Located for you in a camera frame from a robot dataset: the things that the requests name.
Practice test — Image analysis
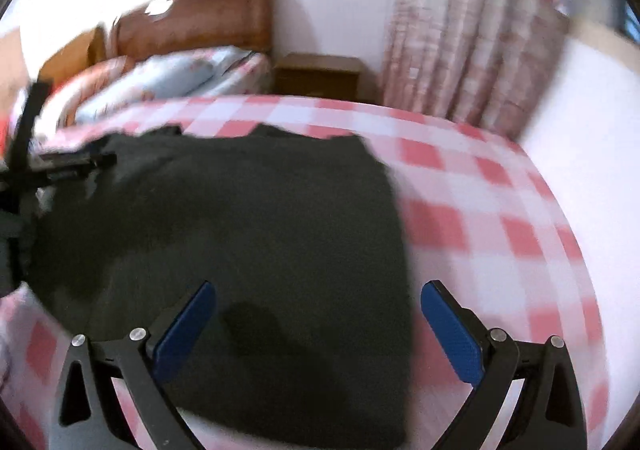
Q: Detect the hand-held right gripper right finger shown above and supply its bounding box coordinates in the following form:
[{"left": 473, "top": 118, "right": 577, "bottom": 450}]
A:
[{"left": 420, "top": 280, "right": 589, "bottom": 450}]

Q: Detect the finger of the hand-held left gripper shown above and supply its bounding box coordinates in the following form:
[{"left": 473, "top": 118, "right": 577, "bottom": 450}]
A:
[
  {"left": 0, "top": 154, "right": 118, "bottom": 191},
  {"left": 9, "top": 82, "right": 53, "bottom": 181}
]

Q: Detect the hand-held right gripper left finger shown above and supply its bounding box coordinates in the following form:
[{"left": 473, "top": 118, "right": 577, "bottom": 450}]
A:
[{"left": 52, "top": 280, "right": 217, "bottom": 450}]

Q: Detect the dark striped knit sweater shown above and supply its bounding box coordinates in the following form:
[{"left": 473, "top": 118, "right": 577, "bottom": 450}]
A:
[{"left": 22, "top": 123, "right": 416, "bottom": 449}]

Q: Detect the wooden wardrobe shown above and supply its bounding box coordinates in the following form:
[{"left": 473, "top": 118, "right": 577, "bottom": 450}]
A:
[{"left": 0, "top": 26, "right": 32, "bottom": 106}]

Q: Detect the small wooden headboard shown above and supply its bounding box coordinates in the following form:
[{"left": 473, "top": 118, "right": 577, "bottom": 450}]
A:
[{"left": 39, "top": 26, "right": 109, "bottom": 81}]

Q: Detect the pink checked bed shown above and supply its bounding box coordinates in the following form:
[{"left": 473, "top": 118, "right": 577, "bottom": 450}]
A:
[{"left": 0, "top": 94, "right": 612, "bottom": 450}]

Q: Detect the light blue floral pillow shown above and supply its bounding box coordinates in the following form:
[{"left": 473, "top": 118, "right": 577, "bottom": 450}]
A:
[{"left": 75, "top": 45, "right": 252, "bottom": 126}]

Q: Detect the large carved wooden headboard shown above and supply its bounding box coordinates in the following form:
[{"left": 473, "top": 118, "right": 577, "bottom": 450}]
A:
[{"left": 112, "top": 0, "right": 276, "bottom": 63}]

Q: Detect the wooden nightstand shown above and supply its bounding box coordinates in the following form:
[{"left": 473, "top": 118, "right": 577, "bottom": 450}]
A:
[{"left": 273, "top": 53, "right": 364, "bottom": 103}]

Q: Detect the pink floral curtain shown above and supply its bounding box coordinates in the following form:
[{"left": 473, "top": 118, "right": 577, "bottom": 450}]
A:
[{"left": 382, "top": 0, "right": 577, "bottom": 139}]

